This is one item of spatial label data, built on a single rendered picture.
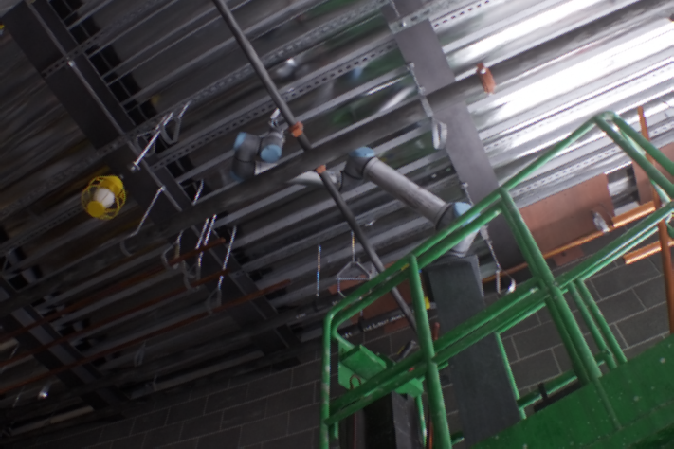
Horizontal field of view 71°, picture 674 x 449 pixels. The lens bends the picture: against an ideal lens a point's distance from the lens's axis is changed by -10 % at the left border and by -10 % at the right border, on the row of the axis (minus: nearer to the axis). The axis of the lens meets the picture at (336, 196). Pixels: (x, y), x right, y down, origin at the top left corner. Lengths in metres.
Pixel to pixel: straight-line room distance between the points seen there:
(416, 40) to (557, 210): 1.62
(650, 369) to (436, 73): 1.96
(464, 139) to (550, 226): 1.08
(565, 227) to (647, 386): 2.57
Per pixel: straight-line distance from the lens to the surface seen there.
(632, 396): 1.37
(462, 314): 2.09
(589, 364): 1.46
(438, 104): 2.22
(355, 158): 2.56
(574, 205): 3.76
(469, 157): 3.09
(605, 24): 2.36
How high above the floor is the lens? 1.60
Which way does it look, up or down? 59 degrees up
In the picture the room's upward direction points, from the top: straight up
